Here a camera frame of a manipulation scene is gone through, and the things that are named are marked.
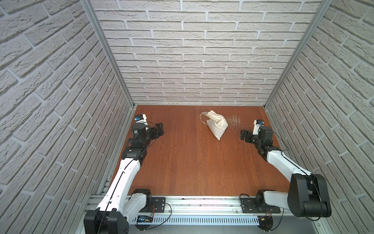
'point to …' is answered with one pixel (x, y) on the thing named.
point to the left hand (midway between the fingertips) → (153, 122)
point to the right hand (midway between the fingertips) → (244, 130)
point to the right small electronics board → (265, 223)
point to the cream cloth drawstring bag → (216, 123)
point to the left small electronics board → (144, 219)
